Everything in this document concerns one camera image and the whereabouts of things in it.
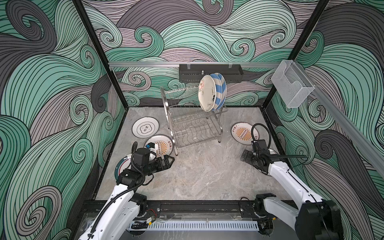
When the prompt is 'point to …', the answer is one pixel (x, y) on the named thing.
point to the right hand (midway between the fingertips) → (250, 159)
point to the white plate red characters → (272, 152)
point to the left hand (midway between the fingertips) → (168, 159)
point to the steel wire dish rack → (190, 124)
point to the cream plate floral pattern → (207, 93)
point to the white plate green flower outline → (145, 127)
